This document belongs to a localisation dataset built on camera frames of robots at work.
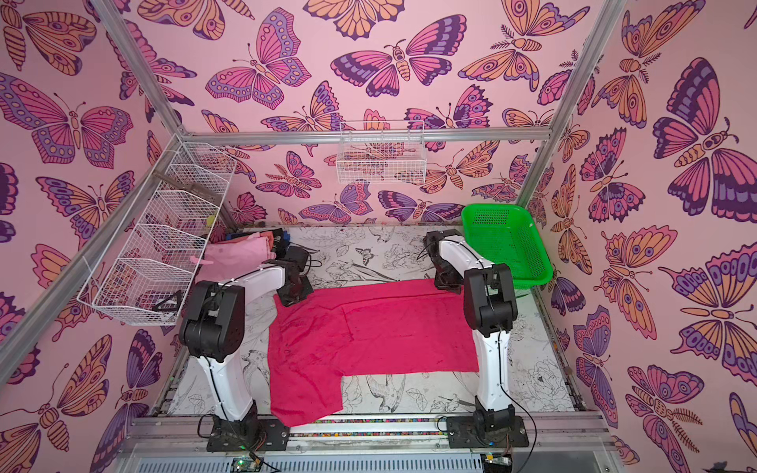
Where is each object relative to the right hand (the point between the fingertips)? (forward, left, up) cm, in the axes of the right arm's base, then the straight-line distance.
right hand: (451, 289), depth 97 cm
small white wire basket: (+33, +21, +30) cm, 49 cm away
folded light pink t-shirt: (+8, +76, +4) cm, 77 cm away
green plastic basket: (+29, -26, -3) cm, 39 cm away
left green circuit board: (-48, +54, -3) cm, 72 cm away
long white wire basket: (-10, +83, +24) cm, 87 cm away
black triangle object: (-14, +76, +17) cm, 79 cm away
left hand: (0, +48, -3) cm, 49 cm away
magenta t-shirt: (-13, +21, -3) cm, 25 cm away
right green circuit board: (-46, -7, -5) cm, 47 cm away
